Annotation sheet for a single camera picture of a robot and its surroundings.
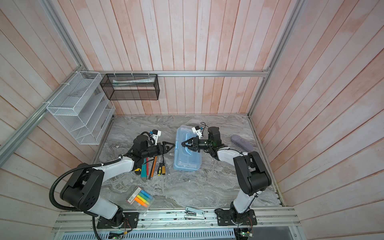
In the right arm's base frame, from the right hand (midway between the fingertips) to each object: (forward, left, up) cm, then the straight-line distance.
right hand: (182, 145), depth 82 cm
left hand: (0, +6, -3) cm, 7 cm away
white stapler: (-31, -7, -15) cm, 35 cm away
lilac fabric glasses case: (+10, -41, -14) cm, 45 cm away
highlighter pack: (-24, +22, -16) cm, 37 cm away
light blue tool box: (-5, -1, -7) cm, 9 cm away
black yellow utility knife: (-10, +27, -14) cm, 32 cm away
